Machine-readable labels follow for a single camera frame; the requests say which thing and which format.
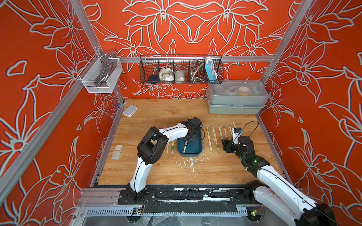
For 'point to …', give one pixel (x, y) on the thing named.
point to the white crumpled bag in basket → (166, 74)
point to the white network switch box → (130, 110)
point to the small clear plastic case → (118, 152)
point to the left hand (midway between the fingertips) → (191, 136)
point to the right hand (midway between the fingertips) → (224, 139)
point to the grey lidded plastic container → (236, 97)
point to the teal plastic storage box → (193, 149)
